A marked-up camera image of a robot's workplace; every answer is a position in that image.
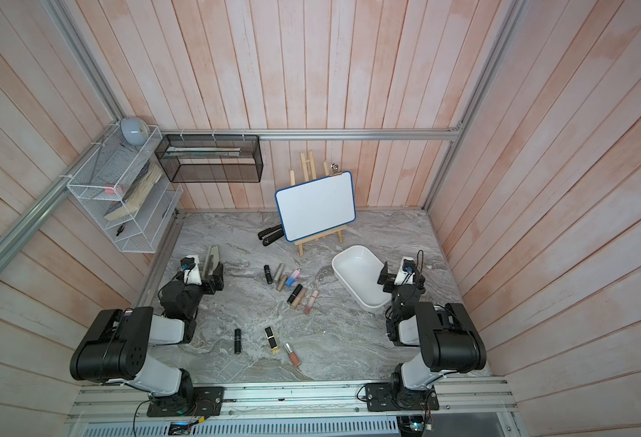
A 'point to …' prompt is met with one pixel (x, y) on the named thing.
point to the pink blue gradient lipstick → (296, 274)
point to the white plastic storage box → (358, 271)
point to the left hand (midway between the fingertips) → (210, 266)
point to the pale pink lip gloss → (310, 304)
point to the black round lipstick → (238, 341)
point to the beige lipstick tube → (298, 298)
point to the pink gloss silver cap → (293, 357)
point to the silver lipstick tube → (279, 271)
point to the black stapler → (270, 234)
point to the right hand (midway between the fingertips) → (400, 262)
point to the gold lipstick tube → (281, 282)
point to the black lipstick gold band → (295, 293)
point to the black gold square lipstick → (270, 338)
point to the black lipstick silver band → (268, 274)
